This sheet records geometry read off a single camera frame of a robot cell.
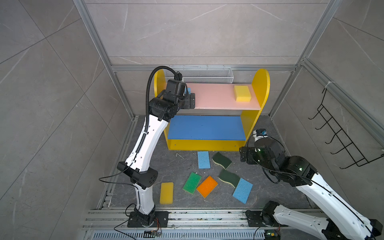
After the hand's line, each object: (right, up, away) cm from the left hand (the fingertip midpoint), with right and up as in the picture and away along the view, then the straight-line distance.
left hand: (184, 94), depth 70 cm
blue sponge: (+11, -37, +23) cm, 45 cm away
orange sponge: (+12, -50, +13) cm, 53 cm away
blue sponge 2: (+32, -52, +11) cm, 62 cm away
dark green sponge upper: (+22, -37, +23) cm, 48 cm away
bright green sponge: (+4, -48, +14) cm, 50 cm away
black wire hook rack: (+72, -23, -3) cm, 75 cm away
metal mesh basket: (+11, +19, +27) cm, 35 cm away
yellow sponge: (-11, -53, +11) cm, 56 cm away
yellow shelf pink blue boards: (+17, -20, +17) cm, 31 cm away
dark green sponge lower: (+25, -45, +16) cm, 54 cm away
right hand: (+30, -26, -2) cm, 39 cm away
